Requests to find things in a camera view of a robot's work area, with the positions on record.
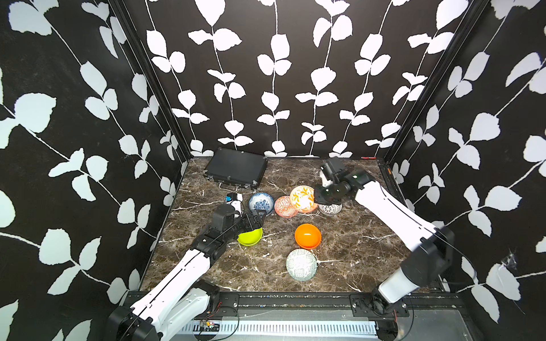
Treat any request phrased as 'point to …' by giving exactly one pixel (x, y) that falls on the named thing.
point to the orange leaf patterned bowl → (302, 198)
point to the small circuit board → (207, 326)
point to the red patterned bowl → (284, 207)
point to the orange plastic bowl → (308, 236)
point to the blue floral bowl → (261, 201)
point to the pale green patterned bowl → (301, 264)
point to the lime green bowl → (250, 239)
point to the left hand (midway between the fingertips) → (259, 211)
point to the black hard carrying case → (233, 168)
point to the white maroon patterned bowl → (330, 209)
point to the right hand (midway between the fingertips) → (311, 195)
